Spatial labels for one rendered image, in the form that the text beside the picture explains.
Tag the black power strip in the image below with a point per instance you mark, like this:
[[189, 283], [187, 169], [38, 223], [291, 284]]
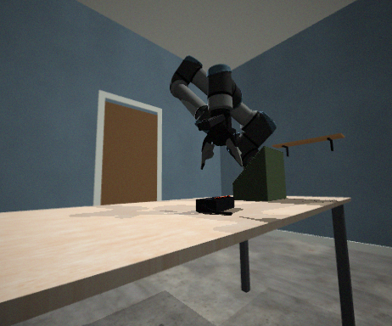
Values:
[[216, 204]]

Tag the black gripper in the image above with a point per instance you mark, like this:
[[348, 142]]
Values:
[[220, 136]]

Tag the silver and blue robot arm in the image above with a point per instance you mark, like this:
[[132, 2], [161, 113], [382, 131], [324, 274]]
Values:
[[216, 83]]

